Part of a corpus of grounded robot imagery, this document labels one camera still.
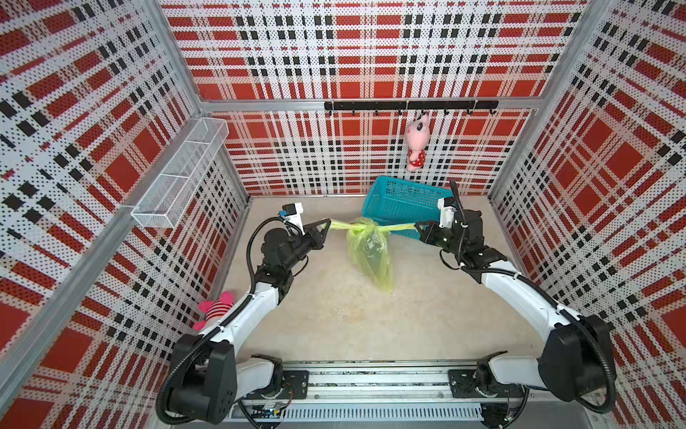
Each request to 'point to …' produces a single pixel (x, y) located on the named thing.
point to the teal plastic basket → (398, 204)
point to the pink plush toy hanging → (417, 137)
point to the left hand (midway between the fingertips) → (332, 219)
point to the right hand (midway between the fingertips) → (421, 222)
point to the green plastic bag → (368, 244)
